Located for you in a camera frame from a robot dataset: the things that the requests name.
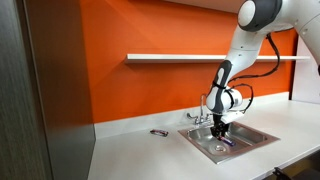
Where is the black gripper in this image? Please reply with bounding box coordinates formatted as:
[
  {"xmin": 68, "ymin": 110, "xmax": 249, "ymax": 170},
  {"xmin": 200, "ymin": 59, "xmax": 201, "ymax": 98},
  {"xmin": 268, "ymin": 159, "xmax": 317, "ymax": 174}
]
[{"xmin": 211, "ymin": 113, "xmax": 232, "ymax": 140}]

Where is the purple protein bar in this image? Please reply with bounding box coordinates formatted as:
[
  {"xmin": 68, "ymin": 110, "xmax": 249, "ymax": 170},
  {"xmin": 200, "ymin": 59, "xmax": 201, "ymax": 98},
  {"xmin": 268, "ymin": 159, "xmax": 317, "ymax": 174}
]
[{"xmin": 218, "ymin": 135, "xmax": 237, "ymax": 148}]

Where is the round sink drain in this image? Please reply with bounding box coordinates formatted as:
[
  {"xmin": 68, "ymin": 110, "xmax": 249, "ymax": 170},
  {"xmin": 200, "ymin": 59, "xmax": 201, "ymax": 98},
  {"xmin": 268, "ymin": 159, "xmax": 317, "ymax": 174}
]
[{"xmin": 214, "ymin": 144, "xmax": 228, "ymax": 153}]

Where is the stainless steel sink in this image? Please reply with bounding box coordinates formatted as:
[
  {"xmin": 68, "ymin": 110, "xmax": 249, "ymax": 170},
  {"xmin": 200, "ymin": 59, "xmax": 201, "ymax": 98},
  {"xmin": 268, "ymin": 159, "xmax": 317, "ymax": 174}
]
[{"xmin": 177, "ymin": 120, "xmax": 281, "ymax": 165}]

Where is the red dark snack bar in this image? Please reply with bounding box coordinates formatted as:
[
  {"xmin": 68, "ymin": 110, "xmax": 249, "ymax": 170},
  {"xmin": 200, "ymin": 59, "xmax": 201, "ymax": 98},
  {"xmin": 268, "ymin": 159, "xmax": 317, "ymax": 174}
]
[{"xmin": 149, "ymin": 128, "xmax": 170, "ymax": 138}]

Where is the chrome faucet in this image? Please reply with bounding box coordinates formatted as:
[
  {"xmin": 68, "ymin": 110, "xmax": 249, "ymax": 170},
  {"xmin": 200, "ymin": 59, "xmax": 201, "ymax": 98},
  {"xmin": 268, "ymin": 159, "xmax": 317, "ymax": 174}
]
[{"xmin": 186, "ymin": 93, "xmax": 215, "ymax": 126}]

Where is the white side panel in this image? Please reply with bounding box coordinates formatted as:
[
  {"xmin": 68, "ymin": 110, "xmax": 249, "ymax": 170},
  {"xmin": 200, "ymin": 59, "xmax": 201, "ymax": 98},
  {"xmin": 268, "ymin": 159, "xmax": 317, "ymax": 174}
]
[{"xmin": 291, "ymin": 32, "xmax": 320, "ymax": 105}]

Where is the white high shelf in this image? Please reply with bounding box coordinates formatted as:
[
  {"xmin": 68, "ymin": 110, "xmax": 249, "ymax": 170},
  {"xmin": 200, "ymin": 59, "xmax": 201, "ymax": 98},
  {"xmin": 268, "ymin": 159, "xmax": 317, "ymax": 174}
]
[{"xmin": 163, "ymin": 0, "xmax": 249, "ymax": 15}]

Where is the dark wood cabinet panel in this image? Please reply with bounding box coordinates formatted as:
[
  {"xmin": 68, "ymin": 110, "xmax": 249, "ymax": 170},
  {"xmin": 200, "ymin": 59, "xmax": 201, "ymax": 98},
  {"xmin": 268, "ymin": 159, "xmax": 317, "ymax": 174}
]
[{"xmin": 0, "ymin": 0, "xmax": 97, "ymax": 180}]

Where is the white wall shelf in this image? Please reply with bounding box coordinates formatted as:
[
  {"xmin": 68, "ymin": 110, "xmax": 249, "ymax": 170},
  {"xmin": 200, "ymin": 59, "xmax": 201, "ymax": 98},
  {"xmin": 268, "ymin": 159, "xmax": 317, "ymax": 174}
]
[{"xmin": 124, "ymin": 53, "xmax": 311, "ymax": 65}]

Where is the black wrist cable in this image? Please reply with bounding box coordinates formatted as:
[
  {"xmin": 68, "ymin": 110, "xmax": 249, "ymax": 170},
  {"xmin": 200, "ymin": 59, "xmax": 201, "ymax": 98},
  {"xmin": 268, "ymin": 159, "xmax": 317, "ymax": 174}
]
[{"xmin": 227, "ymin": 32, "xmax": 282, "ymax": 115}]

